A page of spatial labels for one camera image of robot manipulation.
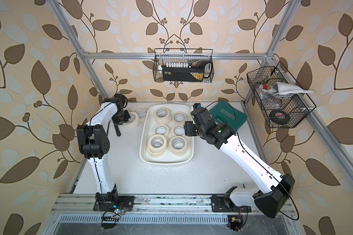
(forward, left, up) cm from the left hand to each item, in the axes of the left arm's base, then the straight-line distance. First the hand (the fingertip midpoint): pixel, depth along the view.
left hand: (126, 119), depth 96 cm
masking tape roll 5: (-1, -34, -11) cm, 36 cm away
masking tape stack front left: (-13, -21, -10) cm, 26 cm away
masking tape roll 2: (-3, -6, +2) cm, 7 cm away
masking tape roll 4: (-1, -23, -9) cm, 24 cm away
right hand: (-16, -41, +16) cm, 47 cm away
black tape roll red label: (-14, -86, +21) cm, 89 cm away
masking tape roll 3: (+10, -22, -8) cm, 26 cm away
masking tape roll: (+14, -6, -9) cm, 18 cm away
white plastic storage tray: (+11, -36, -6) cm, 38 cm away
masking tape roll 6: (-14, -35, -10) cm, 39 cm away
